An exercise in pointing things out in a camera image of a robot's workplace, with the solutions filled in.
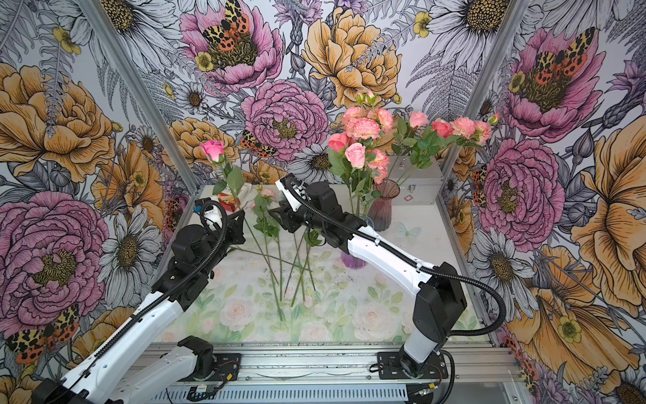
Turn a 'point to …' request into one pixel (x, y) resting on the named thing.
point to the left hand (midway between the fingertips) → (245, 219)
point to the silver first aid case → (417, 186)
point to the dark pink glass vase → (380, 209)
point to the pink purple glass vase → (352, 262)
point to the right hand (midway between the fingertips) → (276, 213)
